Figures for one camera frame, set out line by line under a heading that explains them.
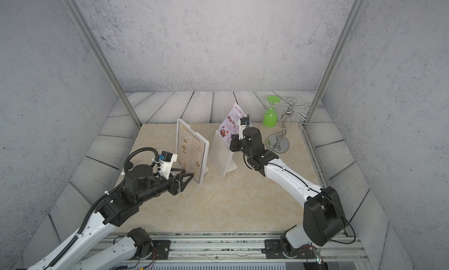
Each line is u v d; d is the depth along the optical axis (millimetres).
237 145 731
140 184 502
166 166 602
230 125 832
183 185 613
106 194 522
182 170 694
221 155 899
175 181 587
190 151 863
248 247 744
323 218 418
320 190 449
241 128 725
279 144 1078
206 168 845
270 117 1014
